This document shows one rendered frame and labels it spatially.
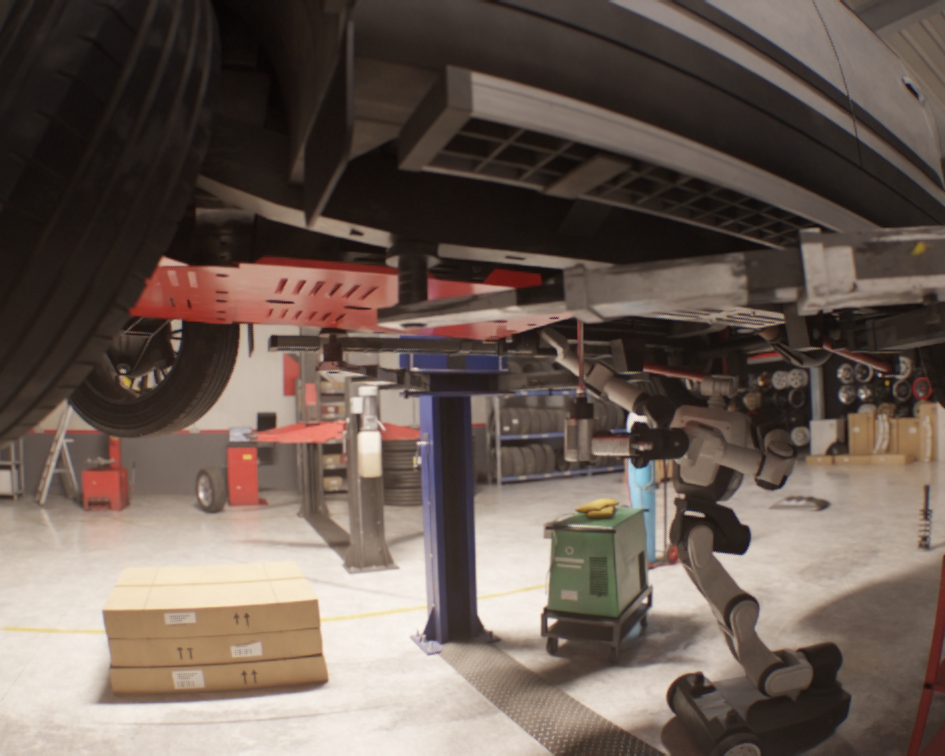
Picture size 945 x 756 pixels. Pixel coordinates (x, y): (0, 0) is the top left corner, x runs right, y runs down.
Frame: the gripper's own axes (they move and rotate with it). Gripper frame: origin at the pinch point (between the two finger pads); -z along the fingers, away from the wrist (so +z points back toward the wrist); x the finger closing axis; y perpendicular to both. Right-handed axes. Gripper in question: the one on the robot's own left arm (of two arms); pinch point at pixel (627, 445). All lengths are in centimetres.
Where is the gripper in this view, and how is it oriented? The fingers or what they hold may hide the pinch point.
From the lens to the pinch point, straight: 148.0
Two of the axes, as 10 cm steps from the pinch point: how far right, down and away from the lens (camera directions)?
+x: 0.0, 10.0, -0.9
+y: -3.6, 0.8, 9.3
